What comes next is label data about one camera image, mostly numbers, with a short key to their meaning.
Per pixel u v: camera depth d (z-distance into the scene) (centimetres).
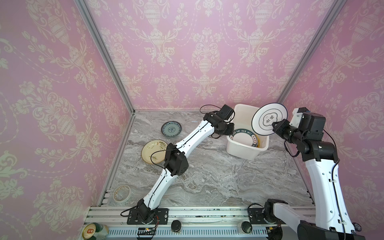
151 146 99
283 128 60
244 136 102
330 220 36
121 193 82
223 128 76
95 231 62
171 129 109
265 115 76
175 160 56
